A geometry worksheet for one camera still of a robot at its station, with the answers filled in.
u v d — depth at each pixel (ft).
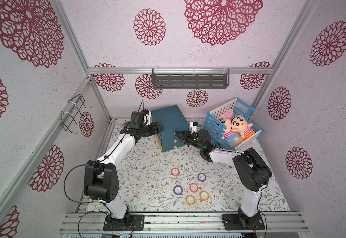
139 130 2.22
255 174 1.64
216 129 3.16
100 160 1.55
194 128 2.80
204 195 2.72
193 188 2.80
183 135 2.72
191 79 3.17
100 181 1.50
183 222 2.48
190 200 2.67
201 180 2.89
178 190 2.78
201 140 2.41
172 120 2.98
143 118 2.34
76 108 2.61
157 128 2.56
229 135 3.16
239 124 3.19
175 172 3.02
